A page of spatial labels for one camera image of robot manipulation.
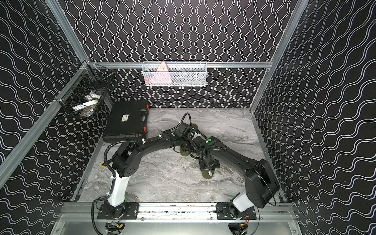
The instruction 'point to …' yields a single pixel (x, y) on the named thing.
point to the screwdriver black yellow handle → (103, 165)
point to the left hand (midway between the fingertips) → (203, 150)
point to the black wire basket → (85, 96)
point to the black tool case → (126, 121)
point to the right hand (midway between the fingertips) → (208, 169)
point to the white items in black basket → (88, 107)
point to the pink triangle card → (162, 75)
